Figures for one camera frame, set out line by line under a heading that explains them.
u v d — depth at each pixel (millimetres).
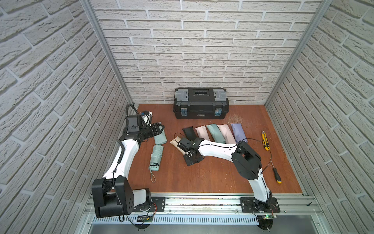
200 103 978
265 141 972
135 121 630
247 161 510
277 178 823
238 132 1006
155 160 852
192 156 656
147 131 700
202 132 1001
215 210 728
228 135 969
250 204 741
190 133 995
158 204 728
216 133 985
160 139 974
